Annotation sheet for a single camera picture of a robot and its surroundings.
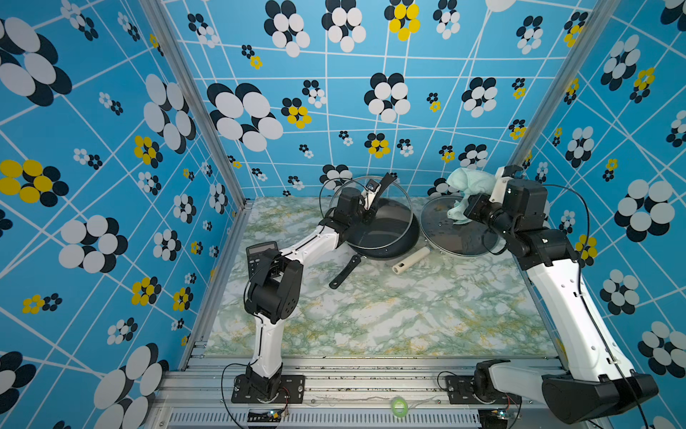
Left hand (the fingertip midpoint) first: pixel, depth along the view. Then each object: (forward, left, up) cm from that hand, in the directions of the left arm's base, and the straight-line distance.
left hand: (375, 196), depth 91 cm
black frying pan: (-7, -6, -11) cm, 14 cm away
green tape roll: (-58, -5, -23) cm, 63 cm away
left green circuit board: (-61, +30, -24) cm, 72 cm away
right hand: (-16, -24, +15) cm, 33 cm away
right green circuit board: (-60, -30, -23) cm, 71 cm away
